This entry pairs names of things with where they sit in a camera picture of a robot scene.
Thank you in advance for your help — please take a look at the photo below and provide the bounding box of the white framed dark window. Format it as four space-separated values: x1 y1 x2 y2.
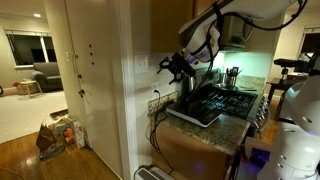
298 26 320 65

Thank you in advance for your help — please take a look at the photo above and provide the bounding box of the grey sofa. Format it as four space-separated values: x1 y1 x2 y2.
30 61 64 93

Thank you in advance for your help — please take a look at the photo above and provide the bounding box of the white wall outlet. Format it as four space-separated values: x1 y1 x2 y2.
151 81 161 100

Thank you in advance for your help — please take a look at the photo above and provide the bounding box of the black box with purple light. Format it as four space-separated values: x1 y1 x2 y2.
248 146 271 168

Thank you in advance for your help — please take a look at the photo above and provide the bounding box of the black cooktop power cord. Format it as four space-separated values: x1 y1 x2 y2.
153 89 178 115

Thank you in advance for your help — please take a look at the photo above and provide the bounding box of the white doorway trim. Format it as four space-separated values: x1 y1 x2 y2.
114 0 140 180

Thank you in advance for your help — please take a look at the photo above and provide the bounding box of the black cord of white device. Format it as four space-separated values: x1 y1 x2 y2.
148 109 175 173

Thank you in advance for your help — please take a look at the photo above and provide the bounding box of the black camera on tripod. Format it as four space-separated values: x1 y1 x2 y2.
273 57 306 80

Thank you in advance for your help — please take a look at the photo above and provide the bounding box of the black induction cooktop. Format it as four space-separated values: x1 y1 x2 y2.
165 88 224 128

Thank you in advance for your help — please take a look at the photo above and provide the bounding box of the white tower device with light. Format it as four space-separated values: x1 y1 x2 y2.
133 165 176 180

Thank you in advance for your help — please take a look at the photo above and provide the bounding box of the wooden upper cabinet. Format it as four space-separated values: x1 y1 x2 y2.
149 0 218 54

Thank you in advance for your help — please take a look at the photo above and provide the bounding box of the white double light switch plate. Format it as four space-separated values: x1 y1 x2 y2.
134 54 150 74

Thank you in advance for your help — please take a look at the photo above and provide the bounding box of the stainless range hood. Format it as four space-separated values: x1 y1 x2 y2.
219 14 255 53

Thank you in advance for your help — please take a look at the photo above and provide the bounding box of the white bag with orange item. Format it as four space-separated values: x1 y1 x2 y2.
53 114 86 150

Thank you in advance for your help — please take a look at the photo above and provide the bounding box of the metal utensil holder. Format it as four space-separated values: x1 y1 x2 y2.
223 66 245 90

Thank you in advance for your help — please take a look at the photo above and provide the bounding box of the blue item on floor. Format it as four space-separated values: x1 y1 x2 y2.
39 143 67 161

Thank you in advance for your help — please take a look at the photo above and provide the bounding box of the small light wooden stool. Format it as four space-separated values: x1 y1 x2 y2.
19 79 44 99

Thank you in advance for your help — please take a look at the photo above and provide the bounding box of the white door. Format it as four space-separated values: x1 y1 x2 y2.
64 0 125 180

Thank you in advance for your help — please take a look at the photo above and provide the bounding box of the brown paper bag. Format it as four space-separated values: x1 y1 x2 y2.
35 121 57 154

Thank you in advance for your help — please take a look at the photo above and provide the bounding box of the wide sliding window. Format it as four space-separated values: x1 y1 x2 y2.
4 28 58 69

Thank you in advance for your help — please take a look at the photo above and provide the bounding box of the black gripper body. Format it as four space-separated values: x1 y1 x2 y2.
171 51 198 80

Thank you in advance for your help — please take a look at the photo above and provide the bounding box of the silver toaster oven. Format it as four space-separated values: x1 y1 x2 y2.
199 84 270 132

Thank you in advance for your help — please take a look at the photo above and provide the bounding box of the wooden base cabinet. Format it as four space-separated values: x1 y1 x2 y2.
154 123 235 180

